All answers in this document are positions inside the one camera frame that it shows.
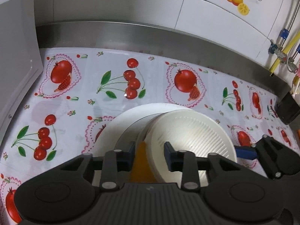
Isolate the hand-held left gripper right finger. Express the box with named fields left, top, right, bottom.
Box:
left=164, top=142, right=237, bottom=190

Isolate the yellow corrugated hose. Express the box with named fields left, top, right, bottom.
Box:
left=269, top=31, right=300, bottom=77

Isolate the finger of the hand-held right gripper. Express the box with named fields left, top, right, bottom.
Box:
left=234, top=135, right=297, bottom=180

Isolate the cream ribbed bowl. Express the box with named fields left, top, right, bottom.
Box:
left=137, top=109, right=238, bottom=184

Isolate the plain white deep plate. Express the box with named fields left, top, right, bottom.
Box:
left=95, top=103, right=196, bottom=185

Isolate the fruit print tablecloth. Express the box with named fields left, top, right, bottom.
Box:
left=0, top=47, right=300, bottom=225

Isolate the black utensil holder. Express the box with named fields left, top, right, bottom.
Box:
left=275, top=93, right=300, bottom=125

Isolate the red handle water valve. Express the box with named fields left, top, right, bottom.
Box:
left=268, top=28, right=290, bottom=63

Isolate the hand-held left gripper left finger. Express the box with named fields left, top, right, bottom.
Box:
left=60, top=141, right=136, bottom=191

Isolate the pale yellow spatula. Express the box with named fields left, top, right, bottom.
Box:
left=291, top=75, right=300, bottom=96

